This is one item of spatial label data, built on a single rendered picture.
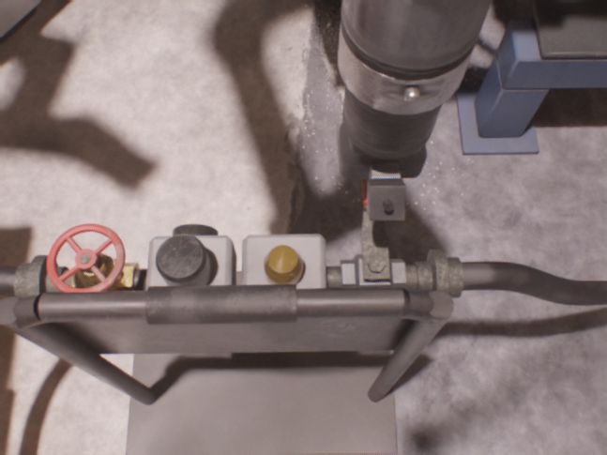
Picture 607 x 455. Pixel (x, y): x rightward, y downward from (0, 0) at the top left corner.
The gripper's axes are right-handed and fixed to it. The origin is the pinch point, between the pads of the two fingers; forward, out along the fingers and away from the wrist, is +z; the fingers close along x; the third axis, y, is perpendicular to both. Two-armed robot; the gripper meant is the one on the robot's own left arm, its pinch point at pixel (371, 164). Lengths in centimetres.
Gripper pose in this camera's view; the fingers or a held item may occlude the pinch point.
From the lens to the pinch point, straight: 67.7
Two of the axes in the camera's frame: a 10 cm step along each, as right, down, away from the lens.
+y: 0.1, 9.3, -3.7
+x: 10.0, -0.1, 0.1
